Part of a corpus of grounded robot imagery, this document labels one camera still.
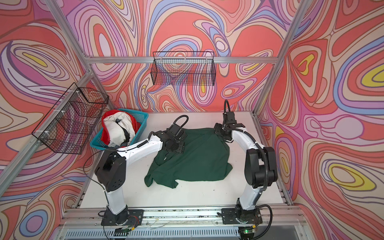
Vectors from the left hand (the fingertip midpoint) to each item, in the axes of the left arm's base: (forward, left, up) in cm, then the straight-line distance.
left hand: (182, 146), depth 91 cm
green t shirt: (-4, -15, -7) cm, 17 cm away
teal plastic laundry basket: (+23, +30, +1) cm, 38 cm away
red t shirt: (+9, +51, +2) cm, 51 cm away
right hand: (+8, -24, +1) cm, 25 cm away
